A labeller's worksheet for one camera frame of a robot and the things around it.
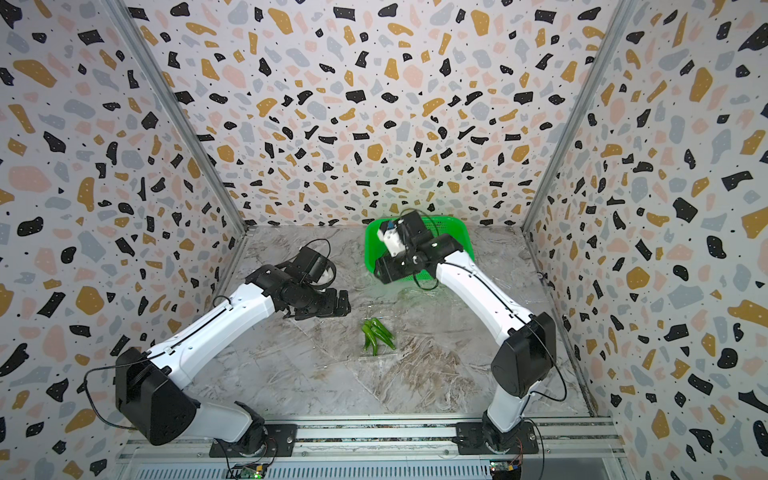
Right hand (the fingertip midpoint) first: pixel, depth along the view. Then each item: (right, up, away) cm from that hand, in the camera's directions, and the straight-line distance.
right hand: (387, 266), depth 80 cm
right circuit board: (+29, -48, -9) cm, 57 cm away
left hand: (-12, -11, -1) cm, 16 cm away
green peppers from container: (-4, -20, +11) cm, 23 cm away
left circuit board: (-32, -48, -10) cm, 58 cm away
